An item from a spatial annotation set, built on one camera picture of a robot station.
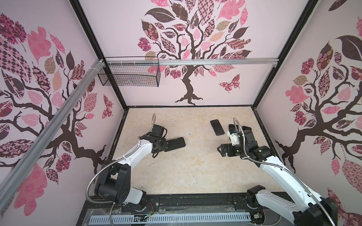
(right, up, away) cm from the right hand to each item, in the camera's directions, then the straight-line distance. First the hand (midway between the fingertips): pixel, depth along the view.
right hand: (224, 146), depth 80 cm
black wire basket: (-72, +55, +42) cm, 100 cm away
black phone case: (-29, -1, +10) cm, 31 cm away
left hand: (-37, -3, +8) cm, 38 cm away
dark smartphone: (+2, +9, +25) cm, 27 cm away
